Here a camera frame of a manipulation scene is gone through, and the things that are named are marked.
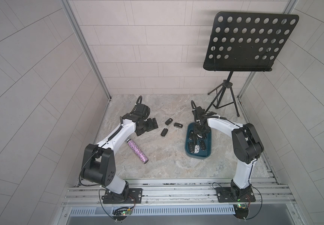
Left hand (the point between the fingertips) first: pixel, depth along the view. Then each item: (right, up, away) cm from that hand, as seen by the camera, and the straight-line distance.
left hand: (154, 126), depth 87 cm
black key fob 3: (+31, -12, +1) cm, 33 cm away
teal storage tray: (+30, -17, -2) cm, 35 cm away
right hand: (+29, -4, +9) cm, 31 cm away
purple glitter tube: (-10, -14, -3) cm, 18 cm away
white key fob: (+27, -14, -1) cm, 31 cm away
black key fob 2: (+6, -5, +7) cm, 11 cm away
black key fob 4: (+24, -7, +6) cm, 26 cm away
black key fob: (+16, -1, +10) cm, 19 cm away
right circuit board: (+45, -39, -19) cm, 63 cm away
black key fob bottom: (+24, -13, +1) cm, 27 cm away
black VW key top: (+9, +2, +13) cm, 16 cm away
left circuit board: (-14, -39, -22) cm, 47 cm away
